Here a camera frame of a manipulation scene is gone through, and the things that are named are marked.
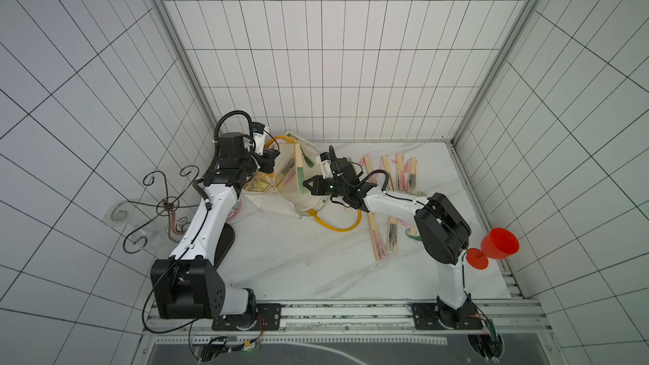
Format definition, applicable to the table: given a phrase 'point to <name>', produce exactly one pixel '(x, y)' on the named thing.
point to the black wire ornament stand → (140, 212)
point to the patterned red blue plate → (234, 210)
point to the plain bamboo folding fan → (387, 167)
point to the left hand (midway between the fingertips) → (275, 155)
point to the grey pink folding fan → (412, 175)
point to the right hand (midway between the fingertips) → (307, 175)
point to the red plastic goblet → (498, 243)
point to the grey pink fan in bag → (392, 236)
